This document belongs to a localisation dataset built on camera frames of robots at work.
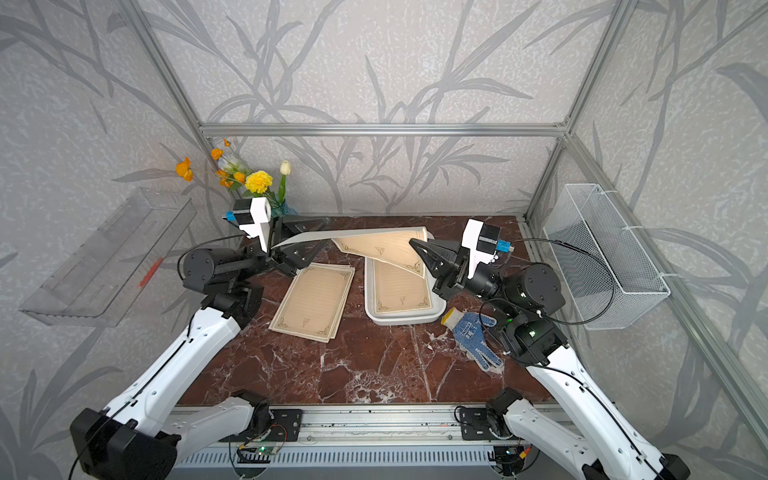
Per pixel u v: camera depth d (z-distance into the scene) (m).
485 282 0.46
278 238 0.49
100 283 0.65
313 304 0.94
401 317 0.90
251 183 0.87
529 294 0.39
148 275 0.65
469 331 0.89
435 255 0.45
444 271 0.46
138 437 0.37
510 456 0.77
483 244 0.39
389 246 0.50
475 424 0.74
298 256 0.49
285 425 0.73
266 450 0.71
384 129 0.95
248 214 0.43
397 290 0.99
